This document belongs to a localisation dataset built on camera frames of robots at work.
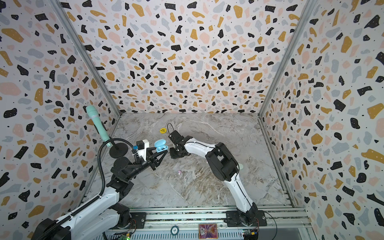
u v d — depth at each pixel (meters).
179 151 0.74
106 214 0.59
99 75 0.96
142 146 0.63
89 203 0.49
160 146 0.72
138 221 0.73
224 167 0.56
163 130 1.10
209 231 0.70
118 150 0.97
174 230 0.72
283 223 0.74
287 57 0.90
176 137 0.80
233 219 0.74
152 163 0.65
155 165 0.67
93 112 0.76
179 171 0.90
